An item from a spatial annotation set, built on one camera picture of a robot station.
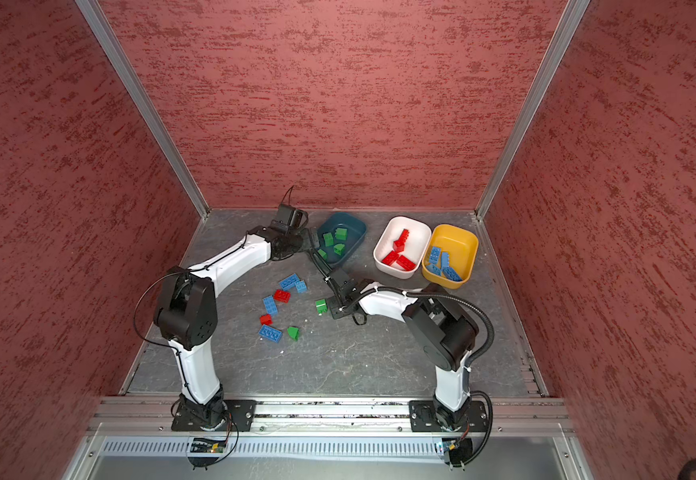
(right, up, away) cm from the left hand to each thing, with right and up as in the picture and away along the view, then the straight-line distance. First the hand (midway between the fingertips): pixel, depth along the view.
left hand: (307, 245), depth 95 cm
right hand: (+11, -21, -2) cm, 24 cm away
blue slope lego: (+48, -6, +8) cm, 49 cm away
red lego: (-8, -17, -1) cm, 18 cm away
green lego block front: (+5, -19, -3) cm, 20 cm away
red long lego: (+32, 0, +11) cm, 34 cm away
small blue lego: (-2, -14, +2) cm, 14 cm away
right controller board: (+42, -49, -25) cm, 69 cm away
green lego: (+10, +4, +15) cm, 19 cm away
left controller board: (-22, -50, -23) cm, 59 cm away
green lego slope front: (-2, -26, -8) cm, 27 cm away
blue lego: (+45, -5, +10) cm, 46 cm away
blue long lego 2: (-11, -19, -2) cm, 22 cm away
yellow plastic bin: (+56, 0, +15) cm, 58 cm away
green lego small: (+6, +2, +13) cm, 15 cm away
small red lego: (-12, -23, -6) cm, 26 cm away
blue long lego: (-9, -26, -8) cm, 29 cm away
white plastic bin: (+27, -4, +11) cm, 29 cm away
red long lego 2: (+34, -7, +8) cm, 36 cm away
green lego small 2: (+10, -1, +10) cm, 14 cm away
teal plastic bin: (+17, +6, +17) cm, 25 cm away
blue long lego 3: (-7, -12, +2) cm, 14 cm away
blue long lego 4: (+49, -10, +5) cm, 50 cm away
